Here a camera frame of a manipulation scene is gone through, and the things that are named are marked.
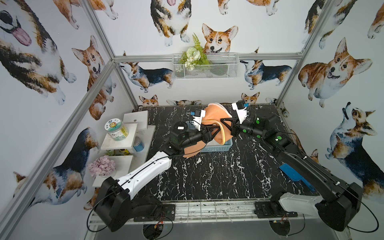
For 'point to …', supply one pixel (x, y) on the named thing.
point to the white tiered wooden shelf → (130, 152)
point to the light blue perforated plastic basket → (211, 145)
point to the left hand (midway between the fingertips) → (218, 123)
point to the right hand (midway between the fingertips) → (226, 114)
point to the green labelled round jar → (116, 129)
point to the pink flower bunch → (102, 166)
